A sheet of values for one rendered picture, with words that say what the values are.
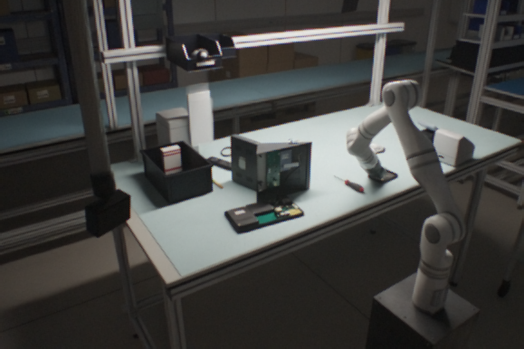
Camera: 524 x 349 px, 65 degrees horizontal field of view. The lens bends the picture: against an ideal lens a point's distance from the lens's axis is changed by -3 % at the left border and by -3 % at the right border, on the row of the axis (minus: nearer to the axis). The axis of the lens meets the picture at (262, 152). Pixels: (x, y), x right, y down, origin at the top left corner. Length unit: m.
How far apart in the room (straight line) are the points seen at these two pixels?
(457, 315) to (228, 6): 5.14
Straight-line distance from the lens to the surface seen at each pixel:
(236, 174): 1.76
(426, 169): 1.30
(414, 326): 1.43
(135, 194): 1.76
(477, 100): 4.04
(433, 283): 1.40
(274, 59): 5.26
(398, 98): 1.32
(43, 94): 4.93
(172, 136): 1.91
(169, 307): 1.50
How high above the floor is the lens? 1.83
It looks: 24 degrees down
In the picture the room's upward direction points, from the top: straight up
